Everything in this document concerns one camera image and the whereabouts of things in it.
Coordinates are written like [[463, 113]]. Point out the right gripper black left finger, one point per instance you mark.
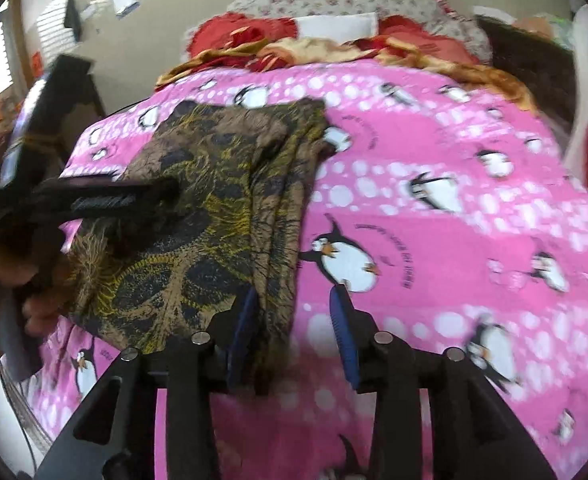
[[149, 415]]

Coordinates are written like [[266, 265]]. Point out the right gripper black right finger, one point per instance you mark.
[[474, 434]]

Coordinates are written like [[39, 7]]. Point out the brown yellow floral garment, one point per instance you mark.
[[245, 179]]

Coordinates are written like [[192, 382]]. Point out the window with blinds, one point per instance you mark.
[[56, 40]]

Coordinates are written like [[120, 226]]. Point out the dark wooden desk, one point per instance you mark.
[[77, 105]]

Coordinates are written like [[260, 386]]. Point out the pink penguin bedspread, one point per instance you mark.
[[450, 218]]

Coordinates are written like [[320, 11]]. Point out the red gold blanket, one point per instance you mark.
[[261, 44]]

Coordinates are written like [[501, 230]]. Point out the white pillow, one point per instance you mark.
[[338, 28]]

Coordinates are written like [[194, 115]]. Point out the dark wooden bedside cabinet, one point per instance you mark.
[[546, 68]]

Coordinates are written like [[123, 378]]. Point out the floral grey pillow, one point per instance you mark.
[[436, 16]]

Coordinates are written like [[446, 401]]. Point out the black wall item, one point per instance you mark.
[[72, 20]]

